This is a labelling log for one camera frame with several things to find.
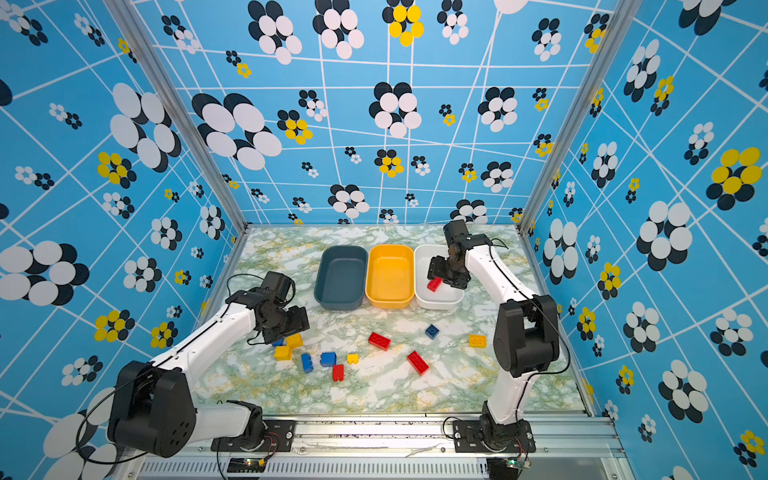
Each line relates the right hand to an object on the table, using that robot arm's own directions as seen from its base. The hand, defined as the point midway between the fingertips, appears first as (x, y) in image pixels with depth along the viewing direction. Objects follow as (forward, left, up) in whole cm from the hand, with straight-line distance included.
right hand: (441, 278), depth 92 cm
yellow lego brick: (-16, -10, -10) cm, 22 cm away
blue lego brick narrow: (-23, +39, -8) cm, 46 cm away
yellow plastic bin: (+10, +16, -13) cm, 23 cm away
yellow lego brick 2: (-20, +48, -9) cm, 53 cm away
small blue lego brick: (-14, +3, -9) cm, 17 cm away
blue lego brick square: (-21, +34, -11) cm, 42 cm away
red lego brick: (+4, +1, -9) cm, 10 cm away
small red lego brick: (-25, +31, -11) cm, 41 cm away
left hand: (-15, +42, -4) cm, 44 cm away
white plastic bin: (+1, -2, -10) cm, 11 cm away
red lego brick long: (-23, +8, -9) cm, 26 cm away
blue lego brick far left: (-17, +50, -9) cm, 53 cm away
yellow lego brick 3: (-17, +45, -9) cm, 49 cm away
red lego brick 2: (-17, +19, -8) cm, 27 cm away
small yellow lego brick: (-22, +27, -9) cm, 36 cm away
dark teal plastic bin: (+8, +34, -10) cm, 36 cm away
